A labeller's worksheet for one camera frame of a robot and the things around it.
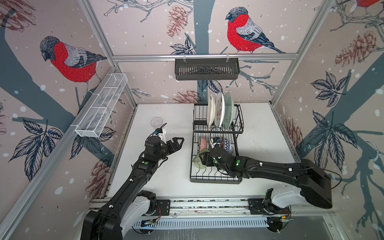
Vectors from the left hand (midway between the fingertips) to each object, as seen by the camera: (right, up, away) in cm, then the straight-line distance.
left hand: (179, 141), depth 79 cm
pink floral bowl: (+13, -3, +7) cm, 15 cm away
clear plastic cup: (-19, +9, +23) cm, 31 cm away
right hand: (+12, -9, +2) cm, 15 cm away
